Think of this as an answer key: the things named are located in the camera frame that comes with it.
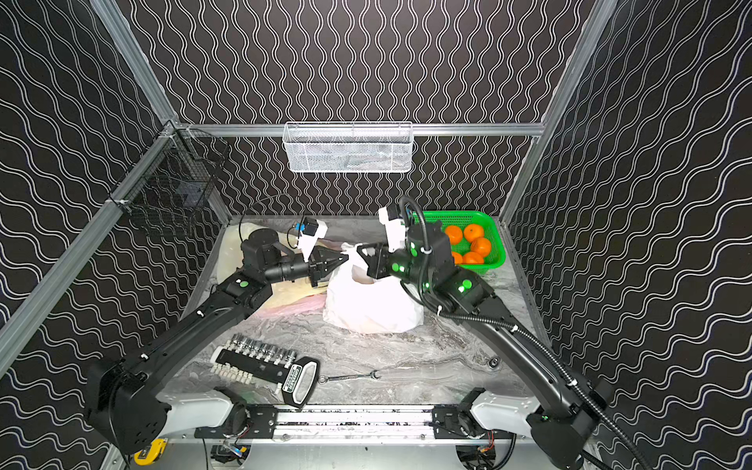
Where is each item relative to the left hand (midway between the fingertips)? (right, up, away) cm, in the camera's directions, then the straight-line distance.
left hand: (355, 259), depth 67 cm
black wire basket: (-60, +21, +25) cm, 69 cm away
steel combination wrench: (-10, -34, +14) cm, 38 cm away
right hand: (+1, +3, -3) cm, 5 cm away
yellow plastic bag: (-44, 0, +30) cm, 53 cm away
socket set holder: (-34, -29, +17) cm, 48 cm away
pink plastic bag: (-16, -17, +28) cm, 36 cm away
